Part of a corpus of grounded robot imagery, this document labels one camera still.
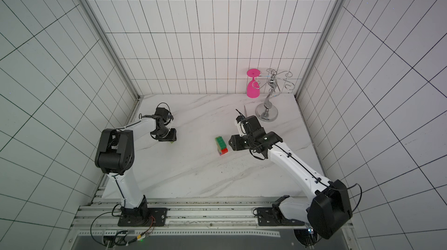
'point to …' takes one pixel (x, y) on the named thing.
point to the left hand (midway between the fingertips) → (170, 141)
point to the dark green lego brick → (220, 143)
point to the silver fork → (245, 110)
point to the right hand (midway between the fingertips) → (233, 137)
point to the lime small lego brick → (171, 142)
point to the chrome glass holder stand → (265, 111)
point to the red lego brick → (224, 151)
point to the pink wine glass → (253, 86)
